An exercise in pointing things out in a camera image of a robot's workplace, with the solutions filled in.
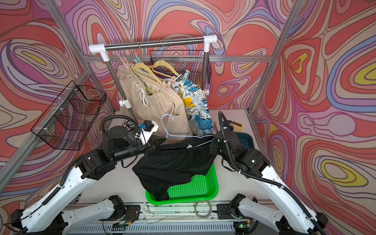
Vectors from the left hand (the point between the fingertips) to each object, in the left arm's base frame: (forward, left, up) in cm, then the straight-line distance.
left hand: (165, 138), depth 59 cm
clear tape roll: (-23, -15, -35) cm, 45 cm away
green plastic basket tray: (-8, -16, -37) cm, 41 cm away
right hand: (+2, -22, -9) cm, 23 cm away
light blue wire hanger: (+11, -10, -14) cm, 20 cm away
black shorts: (-3, -1, -15) cm, 16 cm away
